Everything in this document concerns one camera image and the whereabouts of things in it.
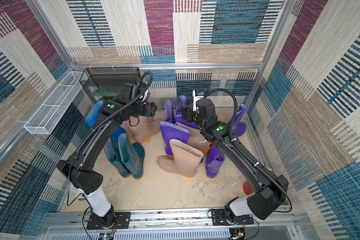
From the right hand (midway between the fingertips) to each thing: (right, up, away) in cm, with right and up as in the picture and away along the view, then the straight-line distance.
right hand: (192, 108), depth 74 cm
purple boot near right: (+9, -23, -8) cm, 26 cm away
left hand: (-20, +1, +2) cm, 20 cm away
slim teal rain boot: (-36, -20, -7) cm, 42 cm away
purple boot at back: (-5, +5, +18) cm, 19 cm away
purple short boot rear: (-7, -5, +9) cm, 12 cm away
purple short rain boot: (-11, -11, +1) cm, 16 cm away
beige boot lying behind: (+4, -17, +17) cm, 25 cm away
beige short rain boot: (-4, -24, -5) cm, 25 cm away
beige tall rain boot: (-27, -9, +23) cm, 37 cm away
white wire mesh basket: (-69, -7, -5) cm, 70 cm away
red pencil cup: (+30, -42, +8) cm, 53 cm away
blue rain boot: (-54, -4, +9) cm, 55 cm away
